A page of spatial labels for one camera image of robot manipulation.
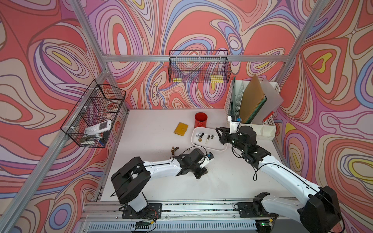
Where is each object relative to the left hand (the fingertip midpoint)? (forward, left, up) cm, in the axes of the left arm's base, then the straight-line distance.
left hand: (207, 171), depth 83 cm
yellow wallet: (+33, +16, -3) cm, 37 cm away
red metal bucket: (+34, +2, +7) cm, 34 cm away
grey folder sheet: (+32, -40, +26) cm, 58 cm away
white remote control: (+10, +52, +28) cm, 60 cm away
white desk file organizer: (+29, -45, +1) cm, 53 cm away
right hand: (+15, -5, +18) cm, 24 cm away
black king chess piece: (+28, +1, -3) cm, 28 cm away
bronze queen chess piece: (+26, -4, -3) cm, 26 cm away
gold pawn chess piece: (+24, +2, -3) cm, 24 cm away
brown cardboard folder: (+47, -34, +17) cm, 61 cm away
